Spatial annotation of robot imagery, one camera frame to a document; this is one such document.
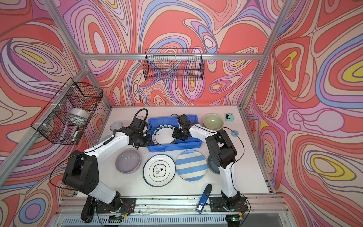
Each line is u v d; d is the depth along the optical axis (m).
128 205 0.73
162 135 0.98
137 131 0.70
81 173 0.44
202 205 0.70
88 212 0.69
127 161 0.88
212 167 0.85
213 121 1.05
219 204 0.74
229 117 1.09
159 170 0.84
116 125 0.93
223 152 0.55
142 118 0.74
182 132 0.75
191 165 0.87
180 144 0.93
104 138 0.99
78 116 0.70
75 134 0.72
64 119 0.74
